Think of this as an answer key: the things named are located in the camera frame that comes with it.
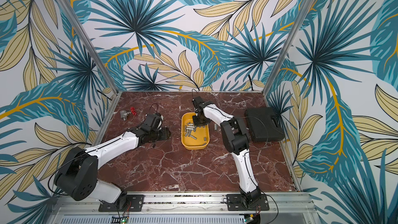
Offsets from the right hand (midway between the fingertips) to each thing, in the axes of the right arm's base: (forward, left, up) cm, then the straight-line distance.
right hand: (199, 123), depth 102 cm
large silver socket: (-3, -10, 0) cm, 11 cm away
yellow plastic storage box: (-8, -2, 0) cm, 8 cm away
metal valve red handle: (+7, +50, +3) cm, 51 cm away
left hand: (-12, +19, +7) cm, 23 cm away
